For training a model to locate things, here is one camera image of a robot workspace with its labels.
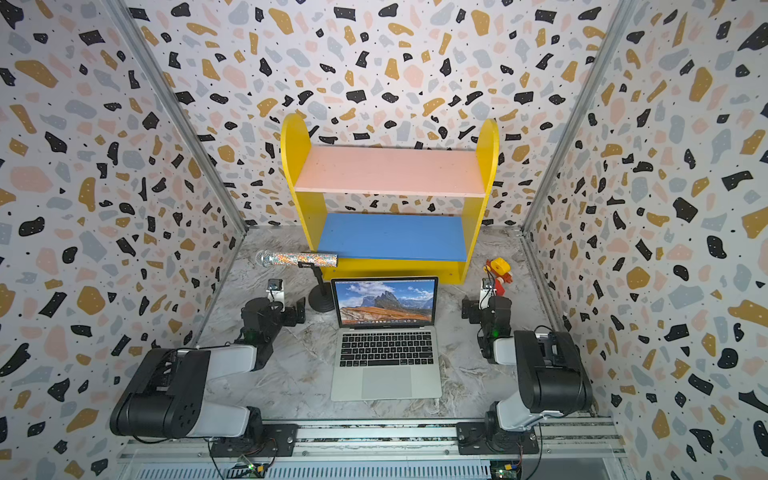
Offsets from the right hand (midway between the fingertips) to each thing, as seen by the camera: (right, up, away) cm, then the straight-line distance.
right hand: (485, 295), depth 95 cm
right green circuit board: (-2, -39, -23) cm, 45 cm away
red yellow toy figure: (+7, +8, +8) cm, 14 cm away
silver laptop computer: (-31, -14, -5) cm, 35 cm away
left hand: (-61, 0, -3) cm, 61 cm away
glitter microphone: (-64, +12, -11) cm, 66 cm away
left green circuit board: (-60, -38, -24) cm, 75 cm away
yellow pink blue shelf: (-30, +16, +3) cm, 34 cm away
